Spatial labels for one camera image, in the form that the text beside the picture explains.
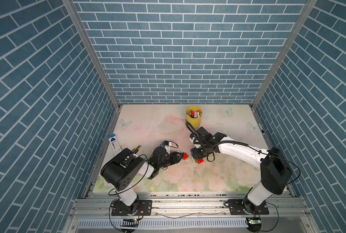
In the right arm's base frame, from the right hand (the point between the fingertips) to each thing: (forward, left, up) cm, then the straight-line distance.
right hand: (195, 155), depth 85 cm
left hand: (0, +6, -4) cm, 7 cm away
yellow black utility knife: (+3, +39, -5) cm, 39 cm away
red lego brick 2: (-4, -2, +2) cm, 5 cm away
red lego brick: (+1, +6, -4) cm, 7 cm away
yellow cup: (+23, 0, +3) cm, 24 cm away
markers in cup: (+28, +2, +6) cm, 29 cm away
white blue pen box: (+7, +54, -5) cm, 55 cm away
